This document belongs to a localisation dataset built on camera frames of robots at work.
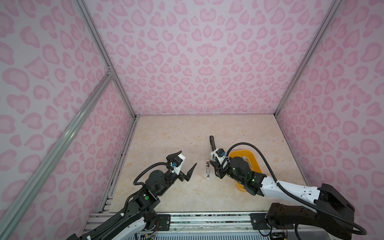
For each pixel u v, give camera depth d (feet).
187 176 2.14
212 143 3.31
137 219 1.76
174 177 2.08
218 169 2.25
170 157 2.20
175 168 1.93
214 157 2.26
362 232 1.19
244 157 3.14
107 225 1.54
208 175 2.89
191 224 2.42
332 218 1.21
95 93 2.56
